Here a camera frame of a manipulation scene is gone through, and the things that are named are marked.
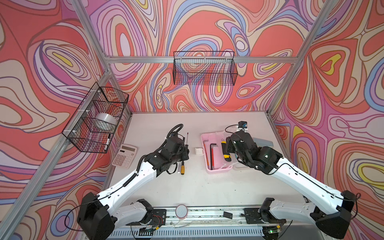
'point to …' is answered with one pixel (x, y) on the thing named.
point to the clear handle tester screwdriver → (186, 145)
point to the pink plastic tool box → (214, 138)
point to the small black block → (227, 215)
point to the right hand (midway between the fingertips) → (231, 142)
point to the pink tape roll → (181, 212)
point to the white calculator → (125, 156)
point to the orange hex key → (207, 160)
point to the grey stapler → (261, 142)
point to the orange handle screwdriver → (182, 168)
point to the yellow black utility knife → (226, 155)
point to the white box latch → (199, 151)
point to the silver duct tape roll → (107, 118)
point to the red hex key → (213, 156)
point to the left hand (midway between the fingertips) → (191, 150)
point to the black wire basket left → (94, 123)
